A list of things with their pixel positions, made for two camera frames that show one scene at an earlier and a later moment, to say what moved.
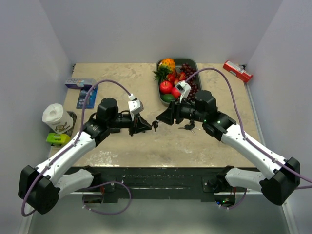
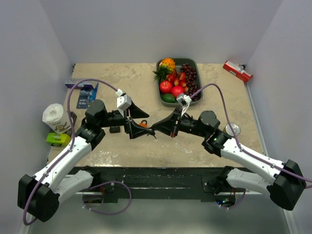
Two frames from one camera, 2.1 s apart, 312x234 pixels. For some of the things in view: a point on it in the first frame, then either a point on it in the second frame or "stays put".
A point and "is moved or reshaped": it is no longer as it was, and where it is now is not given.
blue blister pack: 91,98 stays put
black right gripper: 167,116 -> 168,126
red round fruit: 175,92 stays put
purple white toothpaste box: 80,83 stays put
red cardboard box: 237,71 stays put
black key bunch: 155,124 is moved or reshaped
